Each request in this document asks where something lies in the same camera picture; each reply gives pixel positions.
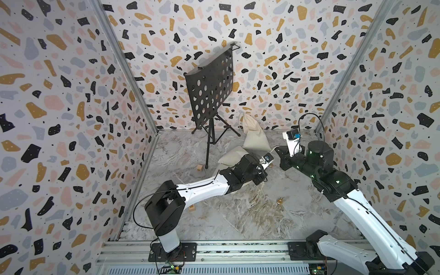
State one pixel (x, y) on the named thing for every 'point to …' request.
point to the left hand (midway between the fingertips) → (267, 166)
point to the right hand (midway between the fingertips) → (277, 147)
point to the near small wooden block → (192, 208)
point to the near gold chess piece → (279, 201)
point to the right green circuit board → (317, 268)
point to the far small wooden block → (200, 168)
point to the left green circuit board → (171, 269)
